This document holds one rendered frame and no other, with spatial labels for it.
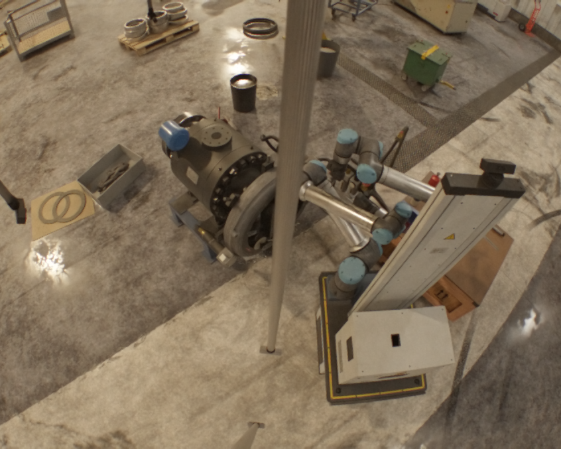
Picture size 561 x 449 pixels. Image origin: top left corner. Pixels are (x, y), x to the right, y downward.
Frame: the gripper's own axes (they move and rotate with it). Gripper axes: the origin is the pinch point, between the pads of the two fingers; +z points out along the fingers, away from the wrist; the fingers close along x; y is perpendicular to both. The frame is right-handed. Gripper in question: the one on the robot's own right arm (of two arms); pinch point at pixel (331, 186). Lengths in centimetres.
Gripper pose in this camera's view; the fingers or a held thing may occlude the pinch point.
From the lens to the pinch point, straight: 182.5
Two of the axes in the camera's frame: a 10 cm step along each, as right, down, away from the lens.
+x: -7.0, -6.2, 3.5
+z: -0.5, 5.3, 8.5
